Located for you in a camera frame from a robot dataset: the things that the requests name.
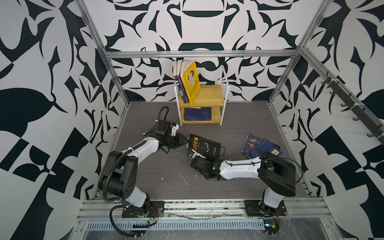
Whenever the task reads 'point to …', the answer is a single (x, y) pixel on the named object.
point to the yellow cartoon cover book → (190, 81)
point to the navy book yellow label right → (265, 146)
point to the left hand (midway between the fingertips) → (187, 139)
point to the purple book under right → (250, 141)
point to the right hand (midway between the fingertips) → (205, 154)
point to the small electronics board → (271, 226)
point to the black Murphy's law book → (204, 147)
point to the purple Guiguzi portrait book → (185, 98)
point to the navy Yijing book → (203, 114)
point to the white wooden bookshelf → (211, 95)
